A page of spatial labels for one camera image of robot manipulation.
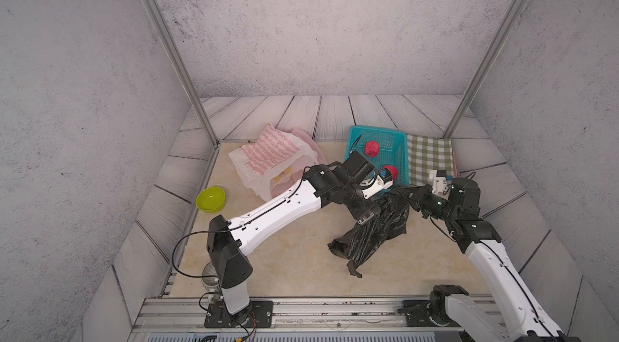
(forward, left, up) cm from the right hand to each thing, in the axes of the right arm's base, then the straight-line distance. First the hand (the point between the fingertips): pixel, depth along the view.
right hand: (400, 189), depth 75 cm
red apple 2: (+21, -5, -18) cm, 28 cm away
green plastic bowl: (+9, +69, -20) cm, 73 cm away
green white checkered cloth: (+35, -25, -23) cm, 49 cm away
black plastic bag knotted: (-14, +12, -6) cm, 19 cm away
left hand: (-7, +9, +1) cm, 11 cm away
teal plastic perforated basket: (+37, -9, -22) cm, 44 cm away
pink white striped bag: (+19, +44, -9) cm, 49 cm away
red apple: (+34, +2, -18) cm, 39 cm away
